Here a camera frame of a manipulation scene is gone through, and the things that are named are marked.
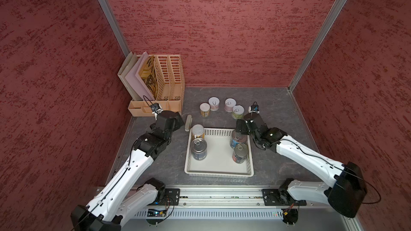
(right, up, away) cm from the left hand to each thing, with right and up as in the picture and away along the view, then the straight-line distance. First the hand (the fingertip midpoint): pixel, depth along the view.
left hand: (170, 121), depth 76 cm
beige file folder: (-28, +33, +16) cm, 46 cm away
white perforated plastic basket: (+24, -24, +10) cm, 35 cm away
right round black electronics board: (+56, -42, -6) cm, 70 cm away
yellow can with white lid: (+13, -7, +7) cm, 16 cm away
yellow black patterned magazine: (-20, +27, +24) cm, 42 cm away
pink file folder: (-25, +20, +14) cm, 35 cm away
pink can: (+22, +9, +28) cm, 37 cm away
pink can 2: (+32, +9, +28) cm, 44 cm away
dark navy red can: (+35, -17, +3) cm, 39 cm away
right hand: (+37, -3, +7) cm, 38 cm away
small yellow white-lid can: (+16, +5, +25) cm, 30 cm away
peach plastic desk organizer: (-10, +17, +41) cm, 45 cm away
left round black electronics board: (-6, -42, -4) cm, 43 cm away
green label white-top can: (+38, +3, +24) cm, 45 cm away
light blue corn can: (+34, -10, +7) cm, 36 cm away
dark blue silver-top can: (+14, -15, +4) cm, 21 cm away
